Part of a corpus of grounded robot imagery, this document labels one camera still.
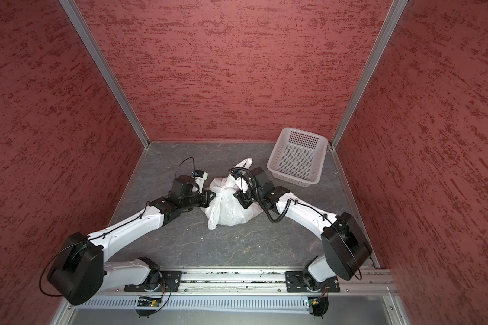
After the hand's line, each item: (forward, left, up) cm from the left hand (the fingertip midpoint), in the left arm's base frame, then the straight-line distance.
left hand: (214, 198), depth 85 cm
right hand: (0, -9, +1) cm, 10 cm away
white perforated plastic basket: (+33, -43, -11) cm, 55 cm away
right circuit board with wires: (-36, -40, -12) cm, 56 cm away
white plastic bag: (-5, -5, -1) cm, 7 cm away
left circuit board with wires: (-37, +22, -15) cm, 46 cm away
